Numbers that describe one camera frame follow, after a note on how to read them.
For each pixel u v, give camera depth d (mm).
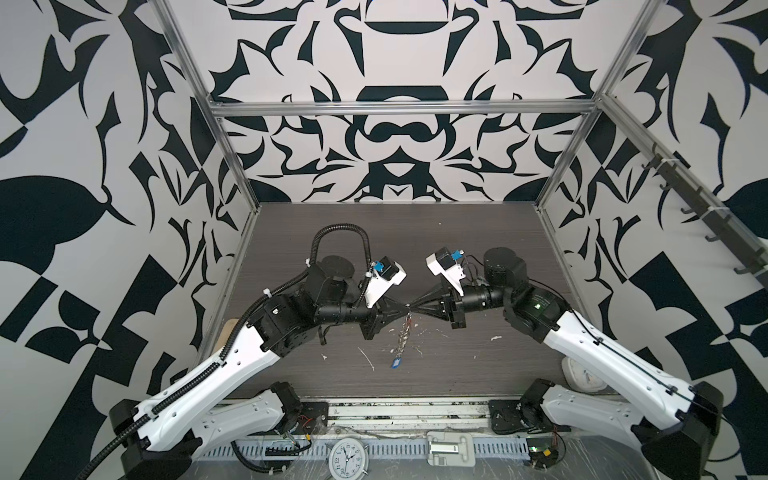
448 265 555
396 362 743
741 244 540
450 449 688
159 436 379
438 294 589
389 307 549
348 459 661
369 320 549
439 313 590
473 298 569
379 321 525
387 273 519
